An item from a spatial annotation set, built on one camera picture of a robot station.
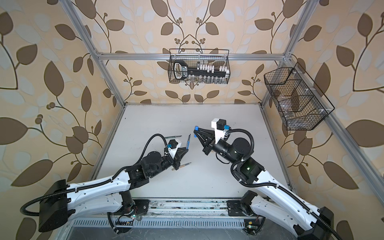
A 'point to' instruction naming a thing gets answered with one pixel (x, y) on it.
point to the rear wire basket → (219, 64)
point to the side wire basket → (297, 98)
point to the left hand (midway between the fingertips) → (187, 149)
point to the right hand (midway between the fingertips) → (196, 132)
